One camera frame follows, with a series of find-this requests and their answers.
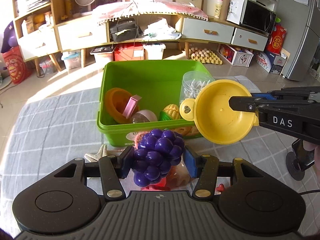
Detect black bag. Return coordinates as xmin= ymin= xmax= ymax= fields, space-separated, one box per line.
xmin=109 ymin=19 xmax=139 ymax=43

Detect pink clear capsule ball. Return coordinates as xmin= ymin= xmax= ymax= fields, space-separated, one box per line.
xmin=130 ymin=109 xmax=158 ymax=125

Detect red bag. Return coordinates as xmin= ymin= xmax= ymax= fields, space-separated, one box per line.
xmin=2 ymin=46 xmax=33 ymax=85

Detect orange plastic mold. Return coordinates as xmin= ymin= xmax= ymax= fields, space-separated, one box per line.
xmin=104 ymin=87 xmax=139 ymax=125

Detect egg tray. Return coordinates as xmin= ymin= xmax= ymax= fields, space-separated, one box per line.
xmin=189 ymin=47 xmax=223 ymax=64

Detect yellow toy pot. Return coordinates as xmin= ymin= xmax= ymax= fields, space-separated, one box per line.
xmin=179 ymin=79 xmax=260 ymax=145

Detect toy biscuit rings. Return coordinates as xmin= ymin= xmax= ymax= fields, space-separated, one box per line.
xmin=172 ymin=125 xmax=203 ymax=139

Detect toy corn cob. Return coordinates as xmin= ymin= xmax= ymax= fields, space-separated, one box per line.
xmin=158 ymin=104 xmax=181 ymax=122

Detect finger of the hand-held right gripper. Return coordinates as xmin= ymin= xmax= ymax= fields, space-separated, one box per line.
xmin=250 ymin=86 xmax=320 ymax=101
xmin=228 ymin=95 xmax=260 ymax=113

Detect white storage box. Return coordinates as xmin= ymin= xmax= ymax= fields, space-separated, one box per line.
xmin=144 ymin=44 xmax=167 ymax=60

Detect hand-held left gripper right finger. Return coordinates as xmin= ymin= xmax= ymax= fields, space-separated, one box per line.
xmin=185 ymin=147 xmax=264 ymax=202

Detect pink fringed cloth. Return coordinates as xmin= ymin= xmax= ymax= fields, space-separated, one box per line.
xmin=92 ymin=1 xmax=209 ymax=26

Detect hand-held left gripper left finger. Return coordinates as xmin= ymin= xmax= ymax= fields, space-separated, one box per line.
xmin=54 ymin=146 xmax=135 ymax=202

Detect purple plush toy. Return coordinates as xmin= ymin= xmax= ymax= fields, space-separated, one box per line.
xmin=1 ymin=21 xmax=17 ymax=53

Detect brown rubber octopus toy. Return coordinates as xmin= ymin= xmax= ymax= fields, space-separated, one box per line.
xmin=170 ymin=164 xmax=192 ymax=188

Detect grey checked blanket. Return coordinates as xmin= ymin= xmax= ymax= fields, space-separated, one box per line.
xmin=0 ymin=76 xmax=320 ymax=235

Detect grey refrigerator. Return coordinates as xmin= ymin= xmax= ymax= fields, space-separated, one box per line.
xmin=275 ymin=0 xmax=320 ymax=82

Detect clear storage box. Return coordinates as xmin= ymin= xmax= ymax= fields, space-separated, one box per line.
xmin=90 ymin=47 xmax=114 ymax=67
xmin=39 ymin=57 xmax=57 ymax=75
xmin=61 ymin=51 xmax=82 ymax=70

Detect purple toy grapes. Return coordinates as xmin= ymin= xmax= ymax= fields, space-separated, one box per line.
xmin=131 ymin=129 xmax=186 ymax=187

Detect green plastic bin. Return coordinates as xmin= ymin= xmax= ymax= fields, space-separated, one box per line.
xmin=96 ymin=59 xmax=216 ymax=148

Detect red cardboard box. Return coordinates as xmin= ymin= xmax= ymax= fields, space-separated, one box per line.
xmin=114 ymin=44 xmax=145 ymax=62

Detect dried starfish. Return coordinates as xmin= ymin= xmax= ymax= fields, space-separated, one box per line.
xmin=84 ymin=144 xmax=118 ymax=163

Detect white wooden cabinet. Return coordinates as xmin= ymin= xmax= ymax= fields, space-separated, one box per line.
xmin=12 ymin=0 xmax=269 ymax=73

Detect pink block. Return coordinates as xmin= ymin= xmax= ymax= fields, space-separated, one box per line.
xmin=122 ymin=94 xmax=142 ymax=119

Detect pile of white papers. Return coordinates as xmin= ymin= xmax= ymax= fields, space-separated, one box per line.
xmin=142 ymin=17 xmax=182 ymax=40

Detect stack of papers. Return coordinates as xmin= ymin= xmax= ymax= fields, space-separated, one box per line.
xmin=25 ymin=0 xmax=52 ymax=12

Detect white and red box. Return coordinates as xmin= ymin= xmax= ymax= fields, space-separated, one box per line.
xmin=217 ymin=44 xmax=254 ymax=67

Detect clear jar of cotton swabs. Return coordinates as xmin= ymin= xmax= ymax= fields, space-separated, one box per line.
xmin=179 ymin=71 xmax=215 ymax=107

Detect printed carton box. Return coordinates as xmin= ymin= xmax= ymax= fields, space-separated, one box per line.
xmin=254 ymin=51 xmax=287 ymax=75

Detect white microwave oven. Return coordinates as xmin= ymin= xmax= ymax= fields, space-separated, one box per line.
xmin=226 ymin=0 xmax=277 ymax=34

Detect red gift box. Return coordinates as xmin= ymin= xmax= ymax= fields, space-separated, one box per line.
xmin=265 ymin=24 xmax=287 ymax=55

